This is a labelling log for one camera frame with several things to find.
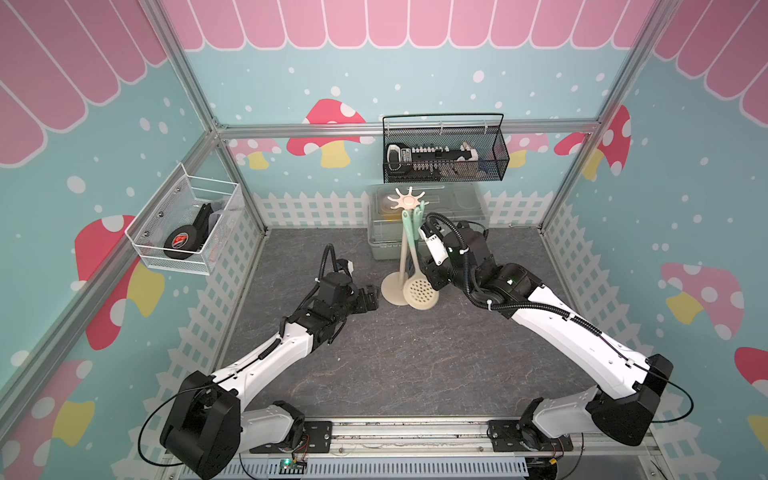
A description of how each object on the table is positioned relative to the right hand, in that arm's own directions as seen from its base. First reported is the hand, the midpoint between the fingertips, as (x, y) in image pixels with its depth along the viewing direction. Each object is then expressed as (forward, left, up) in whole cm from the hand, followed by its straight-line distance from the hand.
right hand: (427, 256), depth 72 cm
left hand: (0, +16, -17) cm, 24 cm away
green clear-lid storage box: (+29, -16, -8) cm, 34 cm away
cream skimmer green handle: (0, +2, -17) cm, 17 cm away
